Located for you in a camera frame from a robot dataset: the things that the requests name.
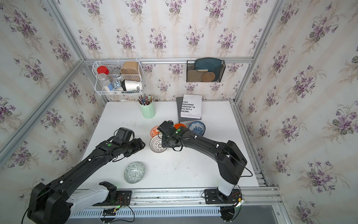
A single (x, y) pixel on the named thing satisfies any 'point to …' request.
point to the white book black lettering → (191, 106)
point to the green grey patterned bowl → (134, 172)
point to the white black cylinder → (131, 85)
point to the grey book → (179, 104)
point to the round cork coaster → (208, 77)
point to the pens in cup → (145, 100)
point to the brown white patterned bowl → (155, 144)
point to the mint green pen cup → (148, 111)
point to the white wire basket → (118, 77)
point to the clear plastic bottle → (104, 82)
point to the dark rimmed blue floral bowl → (197, 127)
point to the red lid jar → (102, 69)
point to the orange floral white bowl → (154, 131)
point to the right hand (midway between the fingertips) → (166, 144)
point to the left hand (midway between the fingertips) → (144, 148)
